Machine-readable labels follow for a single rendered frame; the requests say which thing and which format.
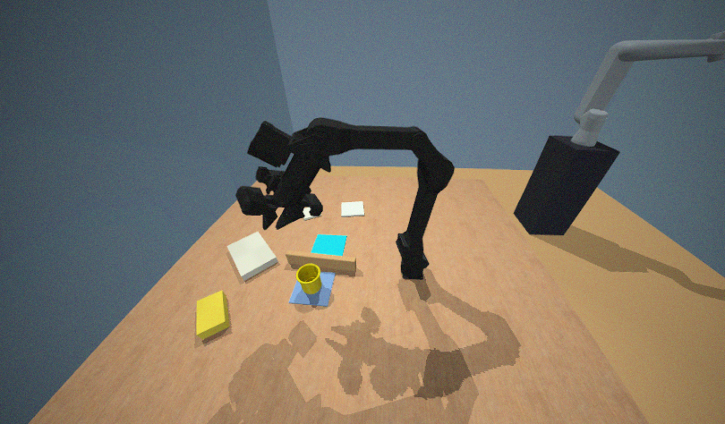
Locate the yellow rectangular block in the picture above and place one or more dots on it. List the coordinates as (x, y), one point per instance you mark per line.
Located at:
(212, 315)

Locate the yellow translucent cup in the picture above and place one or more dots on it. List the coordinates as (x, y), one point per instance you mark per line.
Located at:
(308, 276)

